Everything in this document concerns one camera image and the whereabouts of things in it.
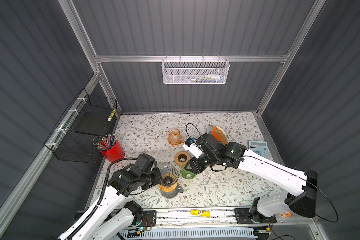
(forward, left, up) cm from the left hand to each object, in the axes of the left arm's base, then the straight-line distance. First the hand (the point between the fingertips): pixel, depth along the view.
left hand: (163, 177), depth 72 cm
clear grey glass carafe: (-5, -3, -12) cm, 13 cm away
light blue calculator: (+22, -62, -12) cm, 67 cm away
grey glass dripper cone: (+2, -2, -3) cm, 4 cm away
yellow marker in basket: (+32, +29, +12) cm, 45 cm away
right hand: (+2, -12, +6) cm, 14 cm away
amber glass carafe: (+34, -6, -14) cm, 38 cm away
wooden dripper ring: (+17, -10, -12) cm, 23 cm away
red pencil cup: (+19, +30, -1) cm, 35 cm away
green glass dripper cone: (+7, -12, -15) cm, 21 cm away
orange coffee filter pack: (+29, -35, -5) cm, 46 cm away
